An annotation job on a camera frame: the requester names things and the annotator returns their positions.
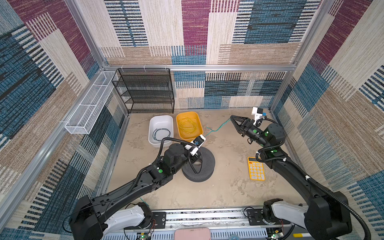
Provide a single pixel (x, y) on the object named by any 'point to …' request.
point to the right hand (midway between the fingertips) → (229, 119)
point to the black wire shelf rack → (146, 90)
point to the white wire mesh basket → (84, 118)
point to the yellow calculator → (256, 169)
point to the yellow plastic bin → (194, 116)
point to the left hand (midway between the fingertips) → (199, 138)
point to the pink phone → (192, 233)
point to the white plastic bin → (160, 127)
